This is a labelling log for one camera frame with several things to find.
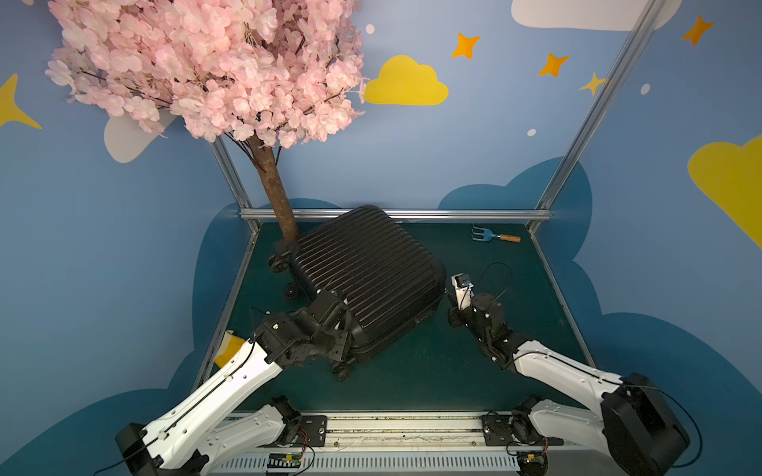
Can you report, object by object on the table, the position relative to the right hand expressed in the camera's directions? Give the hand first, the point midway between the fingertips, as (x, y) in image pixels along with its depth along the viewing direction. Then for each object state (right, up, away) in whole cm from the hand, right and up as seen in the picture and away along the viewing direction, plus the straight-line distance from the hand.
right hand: (457, 291), depth 87 cm
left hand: (-32, -9, -14) cm, 37 cm away
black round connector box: (+16, -42, -13) cm, 47 cm away
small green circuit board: (-47, -41, -14) cm, 64 cm away
